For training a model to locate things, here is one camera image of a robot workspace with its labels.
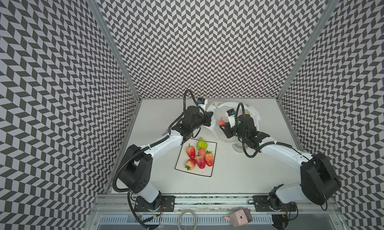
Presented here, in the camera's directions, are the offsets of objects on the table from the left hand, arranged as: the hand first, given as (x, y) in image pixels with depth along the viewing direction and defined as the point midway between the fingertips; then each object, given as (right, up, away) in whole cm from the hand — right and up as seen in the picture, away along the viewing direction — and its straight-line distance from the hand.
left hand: (214, 113), depth 82 cm
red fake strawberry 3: (-3, -26, +1) cm, 26 cm away
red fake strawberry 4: (-13, -28, 0) cm, 31 cm away
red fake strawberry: (-13, -22, +4) cm, 26 cm away
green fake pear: (-7, -18, +5) cm, 20 cm away
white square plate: (-18, -27, +5) cm, 33 cm away
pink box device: (+9, -45, -18) cm, 49 cm away
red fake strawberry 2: (-7, -27, +1) cm, 28 cm away
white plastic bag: (+3, +2, 0) cm, 4 cm away
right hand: (+5, -9, +4) cm, 11 cm away
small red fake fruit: (+5, -5, +3) cm, 7 cm away
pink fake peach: (-7, -22, +3) cm, 23 cm away
